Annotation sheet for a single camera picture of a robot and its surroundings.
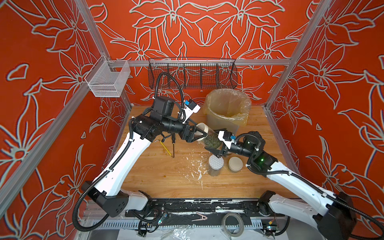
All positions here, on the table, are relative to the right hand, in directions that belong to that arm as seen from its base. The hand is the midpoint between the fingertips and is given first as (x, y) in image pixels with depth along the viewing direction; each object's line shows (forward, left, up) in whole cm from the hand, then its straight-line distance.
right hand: (209, 136), depth 66 cm
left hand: (0, +4, +7) cm, 8 cm away
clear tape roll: (-30, -15, -27) cm, 43 cm away
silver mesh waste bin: (+13, -10, -2) cm, 17 cm away
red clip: (-27, +2, -29) cm, 40 cm away
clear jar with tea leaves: (-3, -1, +2) cm, 4 cm away
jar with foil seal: (-5, -5, -18) cm, 19 cm away
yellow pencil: (+9, +25, -29) cm, 39 cm away
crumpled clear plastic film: (-33, +12, -30) cm, 47 cm away
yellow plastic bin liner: (+35, -15, -13) cm, 40 cm away
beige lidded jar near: (-3, -16, -23) cm, 29 cm away
